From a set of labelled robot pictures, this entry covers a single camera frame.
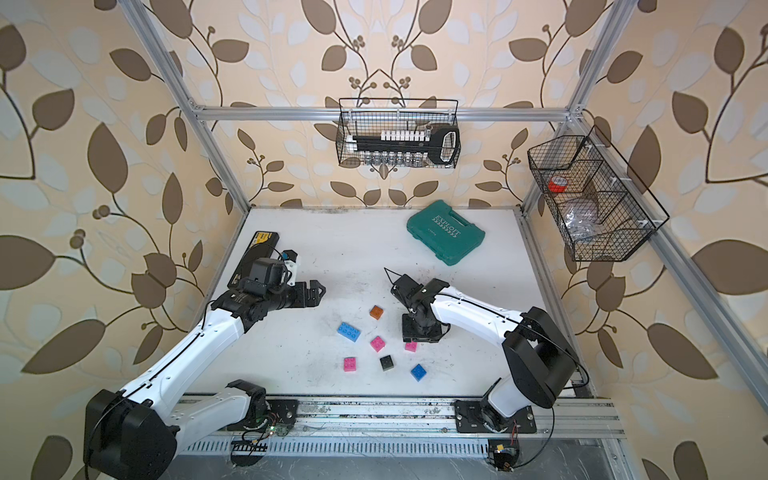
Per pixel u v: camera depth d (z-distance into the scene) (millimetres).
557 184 806
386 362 820
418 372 804
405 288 683
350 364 818
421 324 696
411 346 845
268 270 626
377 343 860
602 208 726
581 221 694
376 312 912
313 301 737
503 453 721
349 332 869
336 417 757
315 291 747
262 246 1070
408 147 844
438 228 1083
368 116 912
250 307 567
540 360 432
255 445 736
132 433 384
